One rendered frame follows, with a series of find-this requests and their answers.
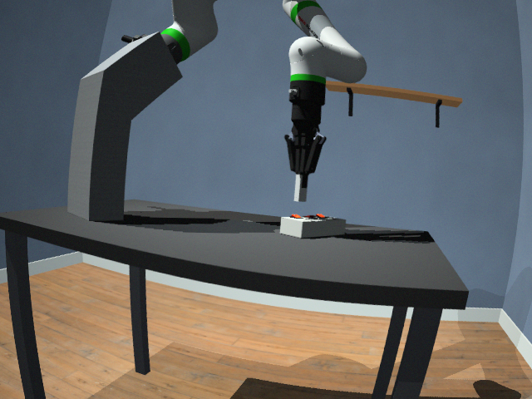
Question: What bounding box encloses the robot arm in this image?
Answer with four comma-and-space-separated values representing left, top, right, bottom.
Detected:
161, 0, 367, 106

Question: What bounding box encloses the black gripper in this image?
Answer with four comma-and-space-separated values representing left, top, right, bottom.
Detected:
284, 102, 327, 202

